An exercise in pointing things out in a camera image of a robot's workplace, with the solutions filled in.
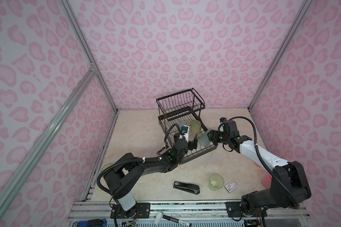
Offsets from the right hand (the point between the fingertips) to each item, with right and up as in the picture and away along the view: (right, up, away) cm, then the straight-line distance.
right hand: (212, 134), depth 89 cm
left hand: (-14, +1, -6) cm, 15 cm away
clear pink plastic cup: (-15, 0, -12) cm, 19 cm away
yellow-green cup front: (0, -27, -8) cm, 28 cm away
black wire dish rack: (-20, +10, -4) cm, 23 cm away
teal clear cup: (-19, +7, +3) cm, 21 cm away
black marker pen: (-31, -38, -21) cm, 53 cm away
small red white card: (+8, -29, -9) cm, 31 cm away
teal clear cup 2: (-5, -4, +3) cm, 7 cm away
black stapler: (-14, -28, -13) cm, 34 cm away
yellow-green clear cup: (-9, +4, +8) cm, 13 cm away
